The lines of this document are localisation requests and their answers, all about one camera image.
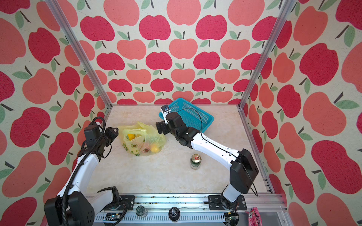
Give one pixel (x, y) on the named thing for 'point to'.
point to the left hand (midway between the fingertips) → (118, 129)
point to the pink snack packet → (254, 219)
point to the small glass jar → (141, 211)
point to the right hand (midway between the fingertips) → (166, 118)
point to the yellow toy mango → (155, 149)
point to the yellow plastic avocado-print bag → (140, 139)
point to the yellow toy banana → (131, 136)
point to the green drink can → (195, 161)
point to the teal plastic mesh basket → (160, 115)
